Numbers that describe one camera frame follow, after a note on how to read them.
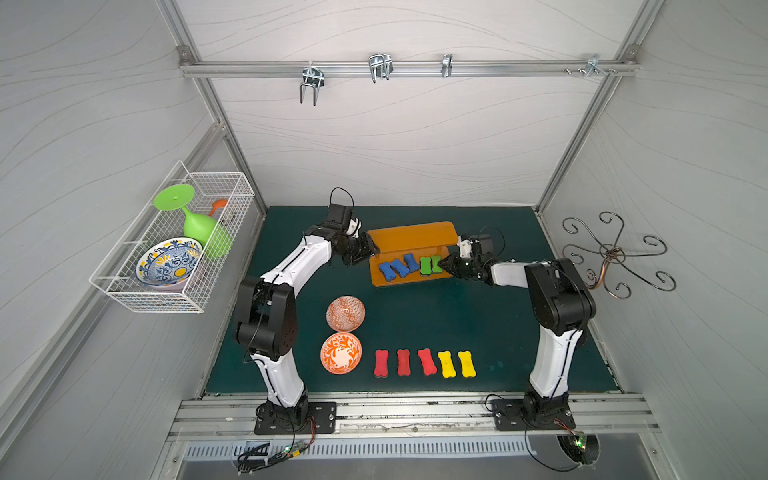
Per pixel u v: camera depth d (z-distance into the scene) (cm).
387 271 99
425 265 101
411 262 101
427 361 82
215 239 63
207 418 75
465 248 95
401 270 99
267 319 48
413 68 78
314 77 78
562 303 53
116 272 56
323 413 74
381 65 76
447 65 80
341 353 83
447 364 80
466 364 80
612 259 68
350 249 78
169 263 62
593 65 77
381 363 80
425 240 94
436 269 99
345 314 91
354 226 98
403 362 80
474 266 88
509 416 73
